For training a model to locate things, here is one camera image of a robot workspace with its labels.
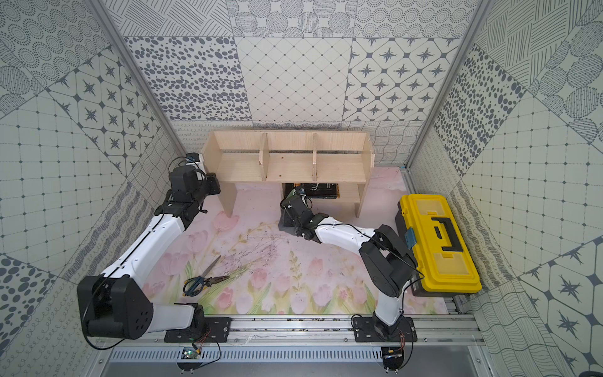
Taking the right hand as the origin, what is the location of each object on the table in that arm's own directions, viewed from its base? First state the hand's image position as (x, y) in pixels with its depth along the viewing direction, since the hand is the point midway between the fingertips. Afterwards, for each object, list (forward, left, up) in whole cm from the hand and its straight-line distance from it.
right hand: (292, 213), depth 91 cm
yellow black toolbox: (-22, -50, +5) cm, 55 cm away
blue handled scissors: (-26, +34, -7) cm, 43 cm away
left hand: (+6, +29, +18) cm, 34 cm away
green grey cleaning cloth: (-8, +1, +6) cm, 11 cm away
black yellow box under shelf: (+8, -9, +5) cm, 13 cm away
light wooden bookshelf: (+16, +24, +15) cm, 33 cm away
